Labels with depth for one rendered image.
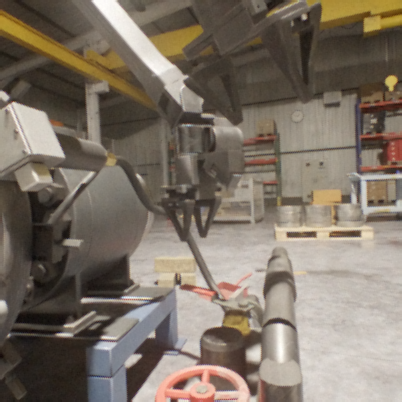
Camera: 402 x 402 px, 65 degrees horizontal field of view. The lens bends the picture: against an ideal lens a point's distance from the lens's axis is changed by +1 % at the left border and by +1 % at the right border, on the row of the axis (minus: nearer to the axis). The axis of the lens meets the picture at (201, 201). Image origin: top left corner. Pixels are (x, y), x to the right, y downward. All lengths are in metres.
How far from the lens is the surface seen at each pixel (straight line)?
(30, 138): 0.63
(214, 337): 0.35
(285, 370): 0.22
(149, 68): 0.62
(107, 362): 1.00
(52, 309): 1.18
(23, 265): 0.71
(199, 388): 0.28
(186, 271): 2.32
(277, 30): 0.28
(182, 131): 0.56
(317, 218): 4.52
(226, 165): 0.50
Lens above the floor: 0.65
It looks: 1 degrees down
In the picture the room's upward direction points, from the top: 3 degrees counter-clockwise
